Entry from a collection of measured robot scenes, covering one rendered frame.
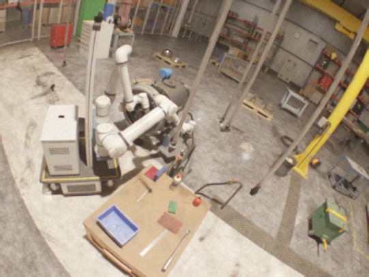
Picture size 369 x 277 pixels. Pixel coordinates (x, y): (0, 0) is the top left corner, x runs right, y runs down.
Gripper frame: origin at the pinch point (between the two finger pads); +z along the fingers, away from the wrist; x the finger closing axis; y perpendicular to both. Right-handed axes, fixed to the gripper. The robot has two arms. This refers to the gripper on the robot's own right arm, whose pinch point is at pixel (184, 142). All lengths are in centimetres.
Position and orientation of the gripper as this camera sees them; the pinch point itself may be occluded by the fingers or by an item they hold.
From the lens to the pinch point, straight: 248.0
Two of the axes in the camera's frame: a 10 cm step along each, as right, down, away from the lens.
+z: -3.1, 7.4, 5.9
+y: -5.0, -6.6, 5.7
